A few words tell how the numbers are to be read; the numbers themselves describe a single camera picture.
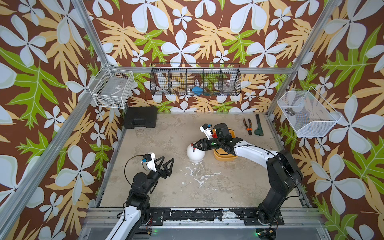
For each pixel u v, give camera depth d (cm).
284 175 47
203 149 78
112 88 85
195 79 99
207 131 80
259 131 108
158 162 79
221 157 88
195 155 89
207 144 77
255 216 73
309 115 82
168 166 71
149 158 69
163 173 70
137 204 60
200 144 81
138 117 119
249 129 109
